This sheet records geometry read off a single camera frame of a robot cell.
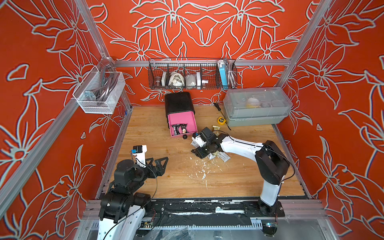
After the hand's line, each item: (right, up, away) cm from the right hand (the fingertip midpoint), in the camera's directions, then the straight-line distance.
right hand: (195, 152), depth 89 cm
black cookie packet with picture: (-8, +15, +3) cm, 17 cm away
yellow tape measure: (+20, +19, +19) cm, 33 cm away
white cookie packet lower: (+18, -3, +1) cm, 18 cm away
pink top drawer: (-5, +21, +7) cm, 23 cm away
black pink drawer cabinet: (-10, +26, +6) cm, 28 cm away
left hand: (-17, +2, -21) cm, 27 cm away
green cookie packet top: (+15, +14, +15) cm, 26 cm away
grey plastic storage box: (+39, +29, +9) cm, 49 cm away
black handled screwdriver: (+20, +29, +29) cm, 45 cm away
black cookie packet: (-12, +14, +1) cm, 19 cm away
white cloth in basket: (-12, +45, +2) cm, 46 cm away
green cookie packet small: (+10, -3, +1) cm, 10 cm away
